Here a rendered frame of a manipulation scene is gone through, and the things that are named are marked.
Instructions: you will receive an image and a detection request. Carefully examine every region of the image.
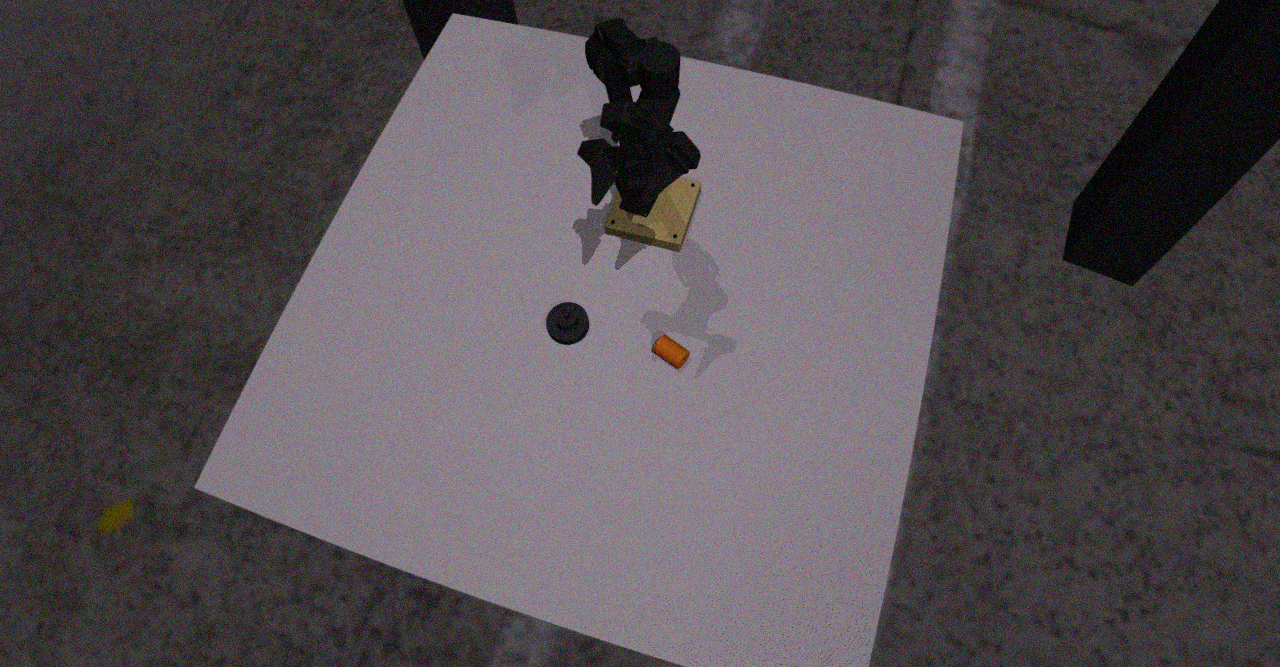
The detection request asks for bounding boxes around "orange knob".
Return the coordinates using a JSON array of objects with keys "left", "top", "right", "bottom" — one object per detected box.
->
[{"left": 653, "top": 334, "right": 690, "bottom": 369}]

